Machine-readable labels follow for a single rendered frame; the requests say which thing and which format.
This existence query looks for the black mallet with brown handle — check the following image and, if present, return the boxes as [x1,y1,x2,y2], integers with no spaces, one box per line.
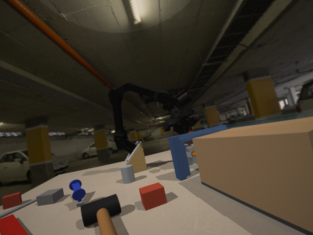
[81,194,121,235]

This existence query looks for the grey cylinder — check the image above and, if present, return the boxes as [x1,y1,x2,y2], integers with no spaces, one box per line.
[120,165,135,184]

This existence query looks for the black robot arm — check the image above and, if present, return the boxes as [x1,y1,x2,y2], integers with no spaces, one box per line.
[108,81,194,154]

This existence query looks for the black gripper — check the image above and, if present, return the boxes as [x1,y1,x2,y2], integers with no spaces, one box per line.
[163,108,199,135]

